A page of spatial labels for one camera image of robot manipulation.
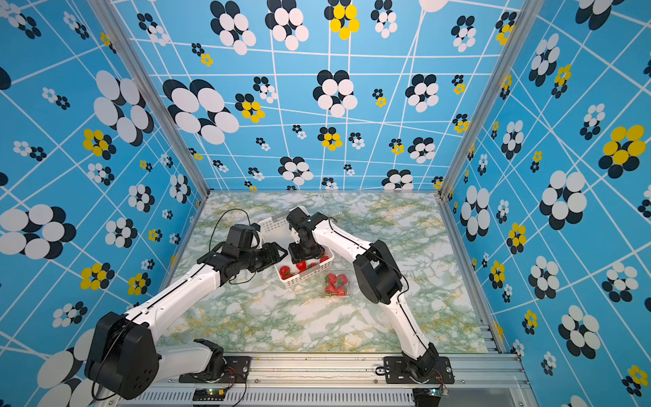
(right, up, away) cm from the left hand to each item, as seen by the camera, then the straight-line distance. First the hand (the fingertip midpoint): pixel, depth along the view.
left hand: (286, 252), depth 84 cm
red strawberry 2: (+19, -11, +5) cm, 23 cm away
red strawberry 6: (+12, -3, +8) cm, 15 cm away
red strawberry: (+15, -11, +7) cm, 20 cm away
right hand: (+4, -3, +10) cm, 11 cm away
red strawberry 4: (-2, -8, +7) cm, 11 cm away
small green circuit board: (-20, -39, -12) cm, 46 cm away
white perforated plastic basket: (-8, +7, +21) cm, 23 cm away
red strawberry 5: (+4, -7, +9) cm, 12 cm away
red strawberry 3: (+17, -14, +2) cm, 22 cm away
